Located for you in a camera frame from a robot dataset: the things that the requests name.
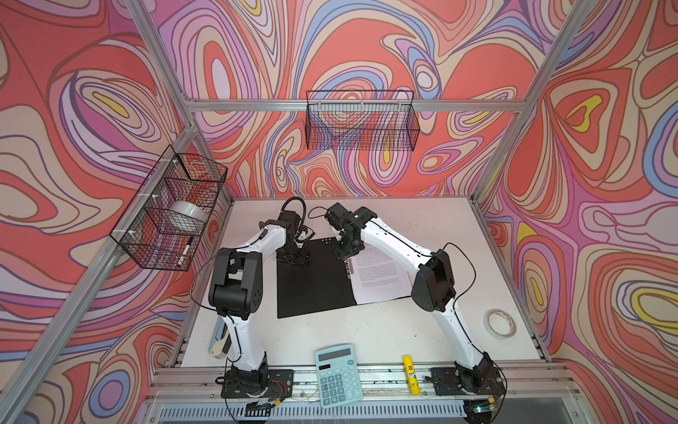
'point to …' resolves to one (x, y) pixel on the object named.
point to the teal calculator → (338, 376)
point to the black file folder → (323, 284)
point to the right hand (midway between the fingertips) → (345, 259)
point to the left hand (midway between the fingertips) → (303, 260)
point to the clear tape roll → (488, 327)
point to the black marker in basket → (183, 255)
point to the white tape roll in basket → (190, 210)
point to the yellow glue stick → (413, 384)
